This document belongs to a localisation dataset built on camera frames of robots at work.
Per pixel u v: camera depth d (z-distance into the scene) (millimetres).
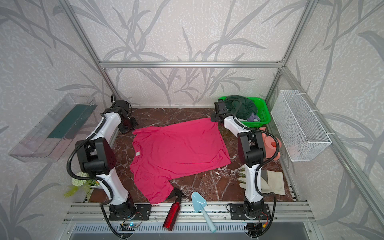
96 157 503
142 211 739
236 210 738
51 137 644
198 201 766
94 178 527
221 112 805
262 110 1104
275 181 845
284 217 725
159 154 935
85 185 711
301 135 622
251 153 558
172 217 693
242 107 1070
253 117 1072
